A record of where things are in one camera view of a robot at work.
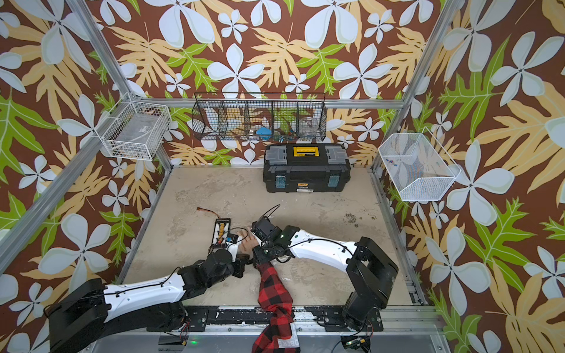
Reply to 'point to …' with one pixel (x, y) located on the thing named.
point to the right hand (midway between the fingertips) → (256, 256)
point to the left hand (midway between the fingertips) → (251, 255)
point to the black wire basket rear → (259, 116)
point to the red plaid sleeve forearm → (279, 336)
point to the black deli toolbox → (309, 168)
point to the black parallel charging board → (221, 230)
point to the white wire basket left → (139, 130)
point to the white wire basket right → (416, 165)
